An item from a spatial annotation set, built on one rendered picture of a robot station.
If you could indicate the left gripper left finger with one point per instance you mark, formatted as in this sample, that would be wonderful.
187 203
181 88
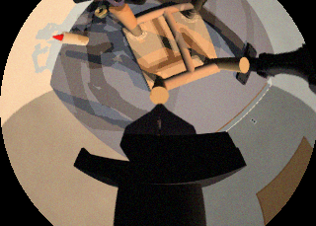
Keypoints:
147 124

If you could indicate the beige roll of masking tape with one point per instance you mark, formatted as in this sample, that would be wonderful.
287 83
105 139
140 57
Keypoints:
100 13

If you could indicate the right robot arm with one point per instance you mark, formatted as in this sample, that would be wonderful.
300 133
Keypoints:
292 63

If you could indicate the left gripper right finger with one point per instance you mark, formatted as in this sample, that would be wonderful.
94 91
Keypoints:
174 125

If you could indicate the white glue bottle with red cap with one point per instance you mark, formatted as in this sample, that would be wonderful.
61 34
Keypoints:
70 38

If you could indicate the brown wooden stool legs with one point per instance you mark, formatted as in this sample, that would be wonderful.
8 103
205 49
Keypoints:
159 92

